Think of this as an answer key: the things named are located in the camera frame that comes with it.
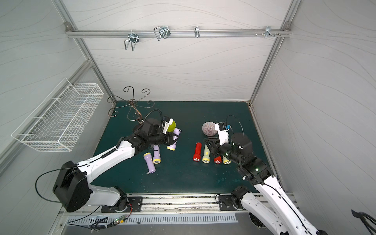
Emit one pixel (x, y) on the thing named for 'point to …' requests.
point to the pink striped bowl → (208, 129)
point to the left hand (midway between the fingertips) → (178, 137)
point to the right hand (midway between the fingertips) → (206, 139)
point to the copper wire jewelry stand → (133, 113)
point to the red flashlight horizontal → (218, 159)
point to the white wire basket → (56, 124)
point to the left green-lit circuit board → (120, 220)
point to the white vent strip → (111, 220)
